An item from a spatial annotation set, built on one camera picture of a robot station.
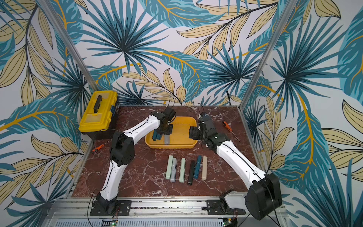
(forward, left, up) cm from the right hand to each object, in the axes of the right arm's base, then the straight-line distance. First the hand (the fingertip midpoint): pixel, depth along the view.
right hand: (195, 130), depth 82 cm
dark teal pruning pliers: (+7, +27, -15) cm, 31 cm away
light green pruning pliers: (-15, +16, -17) cm, 28 cm away
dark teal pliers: (+6, +24, -15) cm, 29 cm away
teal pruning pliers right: (-21, +1, -17) cm, 27 cm away
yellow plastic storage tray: (+6, +9, -18) cm, 21 cm away
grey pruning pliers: (+3, +18, -15) cm, 24 cm away
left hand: (+7, +18, -12) cm, 23 cm away
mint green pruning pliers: (-18, +8, -17) cm, 26 cm away
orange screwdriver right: (+13, -28, -18) cm, 36 cm away
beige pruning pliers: (-16, -5, -18) cm, 25 cm away
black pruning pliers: (-15, +2, -17) cm, 23 cm away
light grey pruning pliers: (-20, +13, -17) cm, 29 cm away
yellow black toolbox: (+11, +59, 0) cm, 60 cm away
